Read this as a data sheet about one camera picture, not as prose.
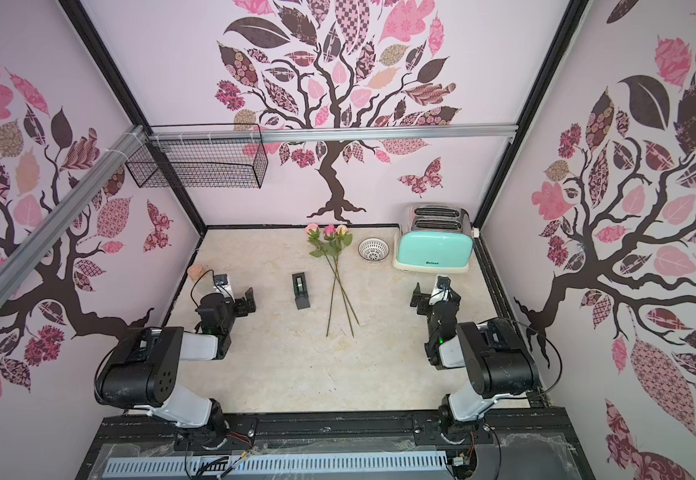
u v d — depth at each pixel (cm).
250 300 87
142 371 46
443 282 78
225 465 72
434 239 95
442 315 73
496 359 46
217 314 72
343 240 114
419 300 84
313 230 115
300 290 97
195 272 93
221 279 81
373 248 110
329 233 114
